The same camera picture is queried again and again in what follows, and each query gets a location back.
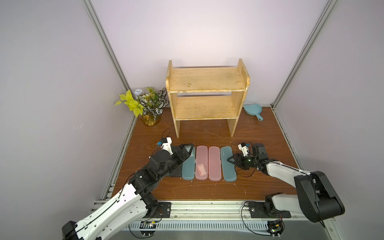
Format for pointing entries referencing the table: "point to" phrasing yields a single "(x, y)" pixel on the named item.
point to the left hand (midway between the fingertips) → (192, 149)
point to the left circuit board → (148, 224)
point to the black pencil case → (177, 172)
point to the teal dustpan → (254, 110)
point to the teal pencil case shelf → (228, 168)
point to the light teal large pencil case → (188, 165)
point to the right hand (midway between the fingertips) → (231, 158)
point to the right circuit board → (275, 227)
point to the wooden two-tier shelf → (199, 93)
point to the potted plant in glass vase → (148, 103)
